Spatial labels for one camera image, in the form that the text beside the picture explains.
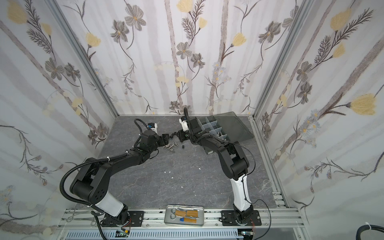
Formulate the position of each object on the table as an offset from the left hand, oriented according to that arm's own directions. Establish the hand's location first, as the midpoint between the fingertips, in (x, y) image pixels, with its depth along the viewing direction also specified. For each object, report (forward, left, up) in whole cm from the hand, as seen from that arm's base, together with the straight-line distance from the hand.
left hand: (162, 131), depth 92 cm
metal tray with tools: (-45, -14, -12) cm, 48 cm away
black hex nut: (-3, -12, -14) cm, 19 cm away
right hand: (+2, -8, +1) cm, 8 cm away
